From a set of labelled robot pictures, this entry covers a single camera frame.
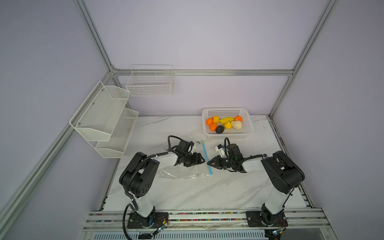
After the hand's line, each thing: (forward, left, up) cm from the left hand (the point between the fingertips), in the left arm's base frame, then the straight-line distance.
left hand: (200, 163), depth 91 cm
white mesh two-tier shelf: (+18, +59, +19) cm, 65 cm away
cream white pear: (+30, -27, +3) cm, 41 cm away
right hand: (-1, -5, +1) cm, 5 cm away
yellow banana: (+35, -21, +2) cm, 41 cm away
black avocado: (+24, -14, +3) cm, 28 cm away
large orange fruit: (+32, -7, +4) cm, 33 cm away
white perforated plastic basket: (+26, -35, +1) cm, 44 cm away
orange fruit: (+29, -10, +1) cm, 31 cm away
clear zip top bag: (-4, +13, -4) cm, 14 cm away
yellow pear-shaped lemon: (+29, -21, +2) cm, 36 cm away
